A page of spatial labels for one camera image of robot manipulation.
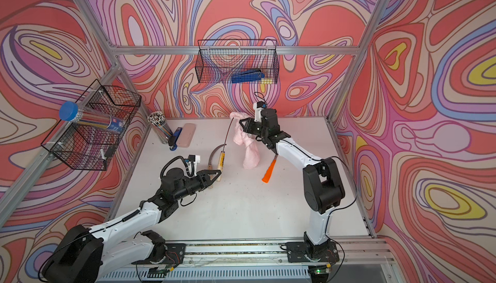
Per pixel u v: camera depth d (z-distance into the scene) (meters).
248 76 0.91
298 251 0.74
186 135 1.08
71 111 0.61
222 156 0.82
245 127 0.78
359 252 0.76
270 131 0.70
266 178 0.93
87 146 0.73
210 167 0.97
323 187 0.49
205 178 0.72
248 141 0.80
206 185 0.70
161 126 0.99
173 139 1.05
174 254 0.73
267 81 0.84
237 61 0.99
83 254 0.40
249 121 0.78
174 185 0.62
